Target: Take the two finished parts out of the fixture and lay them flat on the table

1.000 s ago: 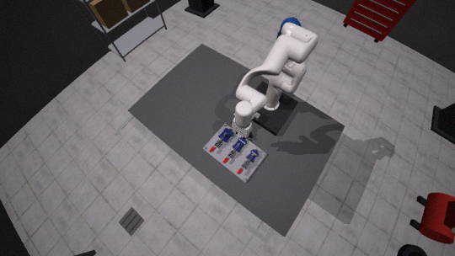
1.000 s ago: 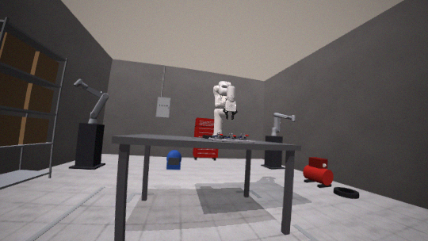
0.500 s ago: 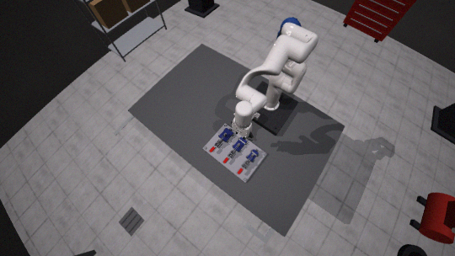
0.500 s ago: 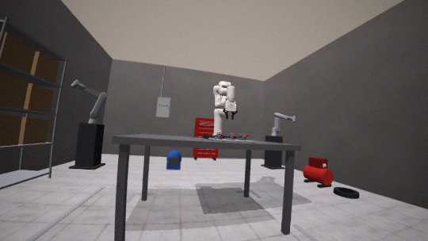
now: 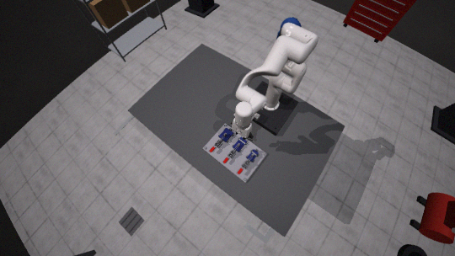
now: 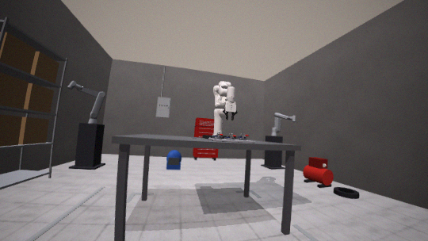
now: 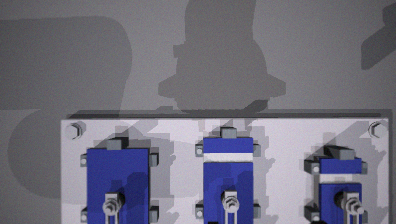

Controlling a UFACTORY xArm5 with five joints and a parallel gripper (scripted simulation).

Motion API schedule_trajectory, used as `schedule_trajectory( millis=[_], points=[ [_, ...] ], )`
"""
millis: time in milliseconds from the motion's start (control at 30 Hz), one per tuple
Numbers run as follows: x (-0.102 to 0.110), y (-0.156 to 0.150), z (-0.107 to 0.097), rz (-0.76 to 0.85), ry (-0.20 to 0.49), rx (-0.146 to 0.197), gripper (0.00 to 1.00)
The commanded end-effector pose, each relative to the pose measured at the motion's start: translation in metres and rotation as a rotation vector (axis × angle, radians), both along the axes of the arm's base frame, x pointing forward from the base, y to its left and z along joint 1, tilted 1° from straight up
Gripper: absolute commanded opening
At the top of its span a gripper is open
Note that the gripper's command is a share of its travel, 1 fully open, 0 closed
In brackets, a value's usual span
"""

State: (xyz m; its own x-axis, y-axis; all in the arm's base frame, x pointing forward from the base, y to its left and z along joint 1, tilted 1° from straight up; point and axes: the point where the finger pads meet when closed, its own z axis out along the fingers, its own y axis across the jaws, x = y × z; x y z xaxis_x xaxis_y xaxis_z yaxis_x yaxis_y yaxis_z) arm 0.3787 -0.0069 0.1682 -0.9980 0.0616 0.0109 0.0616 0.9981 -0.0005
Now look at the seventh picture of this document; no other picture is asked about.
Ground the grey fixture plate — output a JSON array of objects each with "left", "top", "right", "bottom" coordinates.
[{"left": 61, "top": 117, "right": 389, "bottom": 224}]

